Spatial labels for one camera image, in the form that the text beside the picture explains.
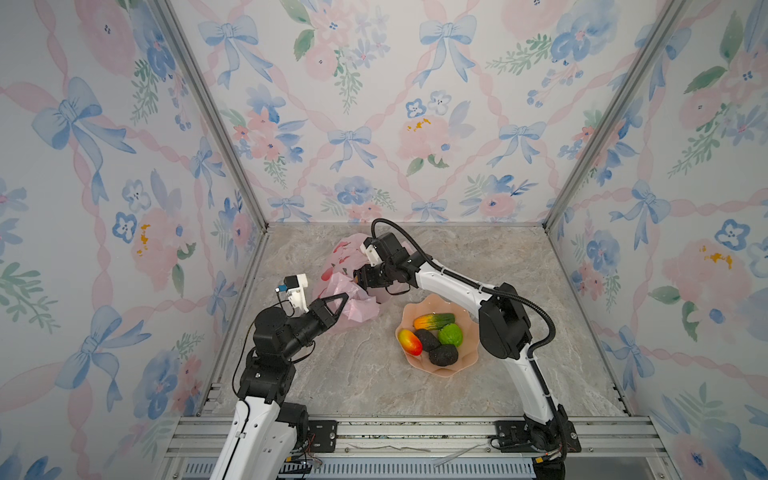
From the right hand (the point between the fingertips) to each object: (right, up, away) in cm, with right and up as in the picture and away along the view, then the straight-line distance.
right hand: (355, 278), depth 91 cm
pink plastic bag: (-2, +2, -18) cm, 18 cm away
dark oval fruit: (+22, -17, -5) cm, 28 cm away
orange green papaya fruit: (+24, -13, -2) cm, 27 cm away
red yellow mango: (+16, -17, -9) cm, 25 cm away
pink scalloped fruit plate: (+32, -20, -7) cm, 39 cm away
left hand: (+1, -2, -22) cm, 23 cm away
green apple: (+28, -16, -6) cm, 32 cm away
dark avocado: (+25, -20, -11) cm, 34 cm away
